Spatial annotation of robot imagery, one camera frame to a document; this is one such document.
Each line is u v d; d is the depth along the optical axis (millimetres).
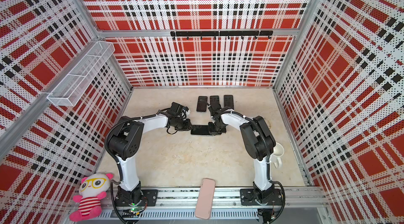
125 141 523
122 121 537
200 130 985
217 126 822
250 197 734
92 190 704
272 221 676
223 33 896
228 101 1108
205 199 734
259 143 514
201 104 1108
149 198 741
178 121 865
